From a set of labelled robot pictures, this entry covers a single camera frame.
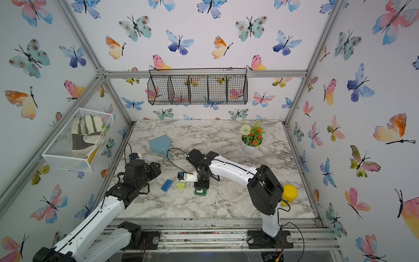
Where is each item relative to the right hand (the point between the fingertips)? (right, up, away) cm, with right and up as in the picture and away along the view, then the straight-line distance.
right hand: (200, 181), depth 84 cm
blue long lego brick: (-18, -3, +6) cm, 20 cm away
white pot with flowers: (+28, +23, +10) cm, 38 cm away
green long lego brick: (+1, -6, +1) cm, 6 cm away
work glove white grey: (-52, +25, -7) cm, 58 cm away
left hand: (-21, +9, -1) cm, 23 cm away
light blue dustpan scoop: (-28, +18, +25) cm, 41 cm away
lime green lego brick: (-11, -4, +5) cm, 13 cm away
